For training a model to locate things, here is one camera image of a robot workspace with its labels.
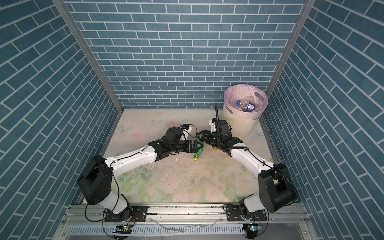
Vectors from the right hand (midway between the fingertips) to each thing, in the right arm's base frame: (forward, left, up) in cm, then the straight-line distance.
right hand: (198, 134), depth 84 cm
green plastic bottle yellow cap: (-13, -1, +2) cm, 13 cm away
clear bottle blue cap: (+22, -29, +4) cm, 36 cm away
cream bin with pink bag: (+8, -26, +1) cm, 28 cm away
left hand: (-6, 0, -2) cm, 6 cm away
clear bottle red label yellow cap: (+1, -11, -15) cm, 19 cm away
